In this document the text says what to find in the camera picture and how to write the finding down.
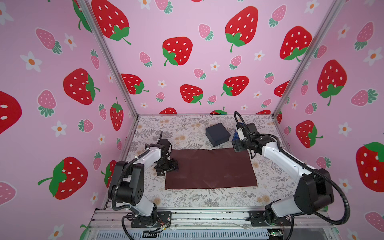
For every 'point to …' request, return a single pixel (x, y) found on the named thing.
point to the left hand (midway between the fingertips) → (172, 171)
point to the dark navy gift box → (217, 134)
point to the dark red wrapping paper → (205, 168)
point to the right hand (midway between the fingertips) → (240, 141)
